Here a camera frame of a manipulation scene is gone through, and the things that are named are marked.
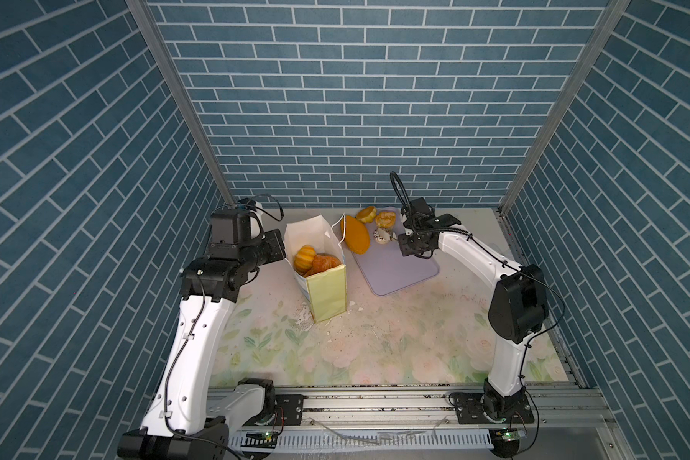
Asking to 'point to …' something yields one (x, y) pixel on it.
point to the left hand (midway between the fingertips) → (285, 237)
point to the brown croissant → (322, 262)
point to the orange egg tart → (304, 259)
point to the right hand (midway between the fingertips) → (404, 242)
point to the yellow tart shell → (367, 215)
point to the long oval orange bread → (356, 236)
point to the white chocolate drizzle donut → (381, 236)
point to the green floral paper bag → (326, 289)
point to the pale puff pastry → (385, 219)
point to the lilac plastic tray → (386, 267)
